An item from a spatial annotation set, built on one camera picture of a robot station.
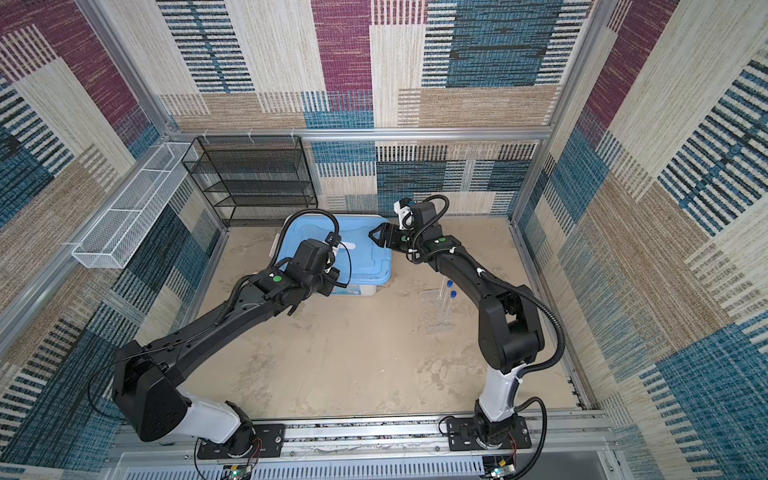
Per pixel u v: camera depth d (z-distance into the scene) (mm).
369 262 865
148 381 397
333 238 684
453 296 818
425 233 697
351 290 964
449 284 839
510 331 486
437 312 922
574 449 732
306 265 592
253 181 1091
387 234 780
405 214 808
